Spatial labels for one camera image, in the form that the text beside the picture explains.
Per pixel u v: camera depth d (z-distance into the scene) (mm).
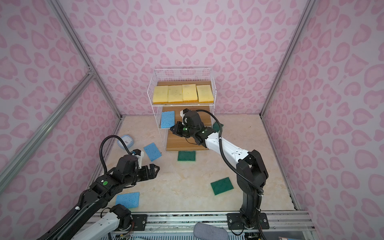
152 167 683
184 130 714
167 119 836
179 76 1003
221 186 839
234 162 484
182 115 768
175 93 707
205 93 706
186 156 952
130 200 796
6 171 503
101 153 550
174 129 801
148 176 659
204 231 679
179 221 750
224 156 485
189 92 708
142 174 665
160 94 707
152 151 988
